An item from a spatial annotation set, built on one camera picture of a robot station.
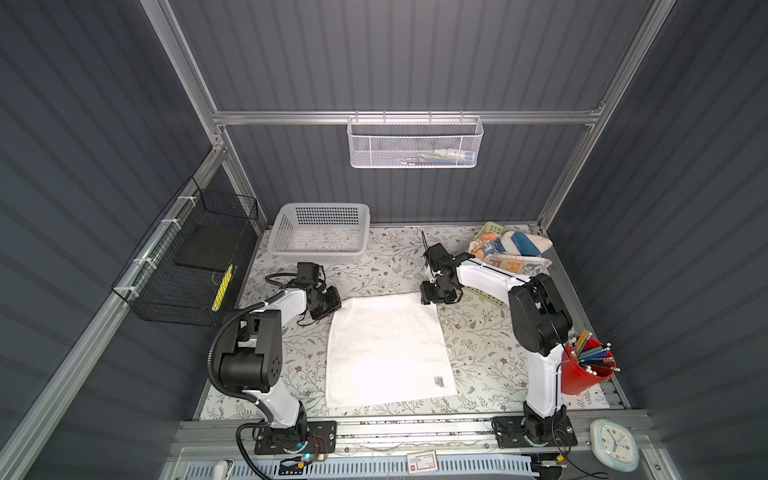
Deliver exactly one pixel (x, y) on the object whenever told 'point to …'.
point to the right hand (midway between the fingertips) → (431, 301)
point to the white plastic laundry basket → (321, 232)
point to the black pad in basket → (210, 246)
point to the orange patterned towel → (490, 249)
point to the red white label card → (421, 462)
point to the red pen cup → (586, 364)
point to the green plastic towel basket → (484, 229)
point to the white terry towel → (386, 348)
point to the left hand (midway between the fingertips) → (340, 304)
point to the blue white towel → (524, 244)
